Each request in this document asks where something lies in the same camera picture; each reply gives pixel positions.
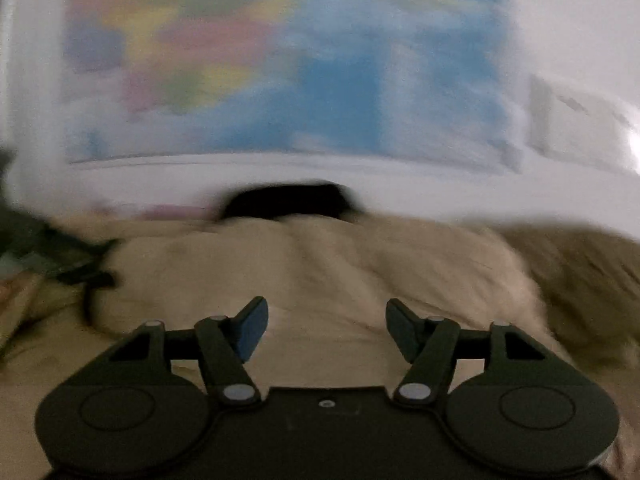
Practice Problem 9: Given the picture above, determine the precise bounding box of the tan puffer down jacket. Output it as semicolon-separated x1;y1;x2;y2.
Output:
1;216;639;479

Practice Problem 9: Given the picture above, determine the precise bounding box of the colourful wall map poster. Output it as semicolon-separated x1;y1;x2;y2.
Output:
62;0;516;170

